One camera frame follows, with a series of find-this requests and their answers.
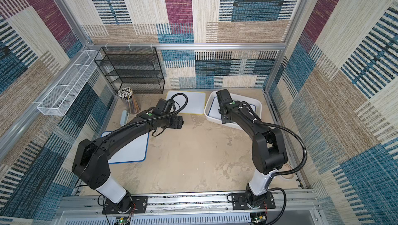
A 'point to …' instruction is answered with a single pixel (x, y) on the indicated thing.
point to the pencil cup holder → (133, 104)
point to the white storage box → (242, 97)
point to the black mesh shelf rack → (136, 67)
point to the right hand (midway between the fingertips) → (224, 109)
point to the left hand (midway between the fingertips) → (179, 121)
